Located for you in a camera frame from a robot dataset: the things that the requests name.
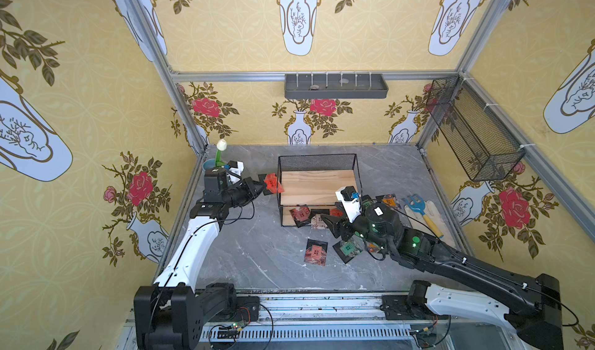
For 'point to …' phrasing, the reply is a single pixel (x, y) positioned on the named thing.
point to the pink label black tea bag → (316, 252)
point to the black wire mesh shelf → (312, 181)
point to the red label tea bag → (273, 185)
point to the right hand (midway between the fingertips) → (324, 216)
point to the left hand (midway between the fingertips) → (265, 184)
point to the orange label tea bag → (390, 200)
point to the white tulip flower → (221, 145)
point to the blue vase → (208, 164)
